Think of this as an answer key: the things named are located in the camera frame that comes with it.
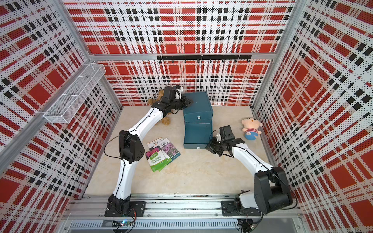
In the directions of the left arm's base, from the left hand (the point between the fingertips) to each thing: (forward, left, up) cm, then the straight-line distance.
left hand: (195, 101), depth 91 cm
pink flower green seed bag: (-29, +25, -23) cm, 44 cm away
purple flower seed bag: (-22, +18, -23) cm, 37 cm away
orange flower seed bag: (-20, +27, -22) cm, 41 cm away
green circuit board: (-62, +36, -22) cm, 75 cm away
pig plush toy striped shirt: (-6, -40, -18) cm, 44 cm away
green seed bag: (-29, +17, -23) cm, 41 cm away
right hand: (-25, -7, -13) cm, 29 cm away
